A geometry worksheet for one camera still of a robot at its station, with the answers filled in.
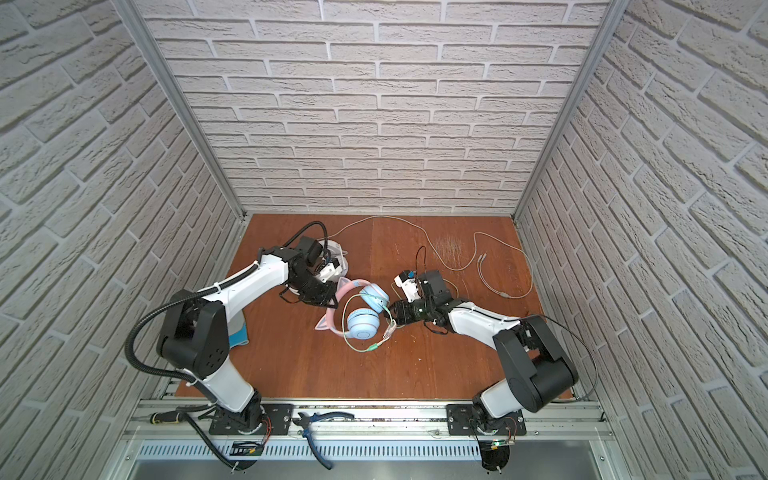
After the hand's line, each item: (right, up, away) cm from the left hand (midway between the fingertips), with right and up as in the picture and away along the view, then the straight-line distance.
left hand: (337, 301), depth 86 cm
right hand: (+16, -3, +1) cm, 16 cm away
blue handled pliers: (-6, -28, -12) cm, 31 cm away
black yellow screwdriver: (-39, -26, -13) cm, 49 cm away
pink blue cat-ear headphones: (+9, -3, -13) cm, 16 cm away
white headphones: (0, +15, -6) cm, 17 cm away
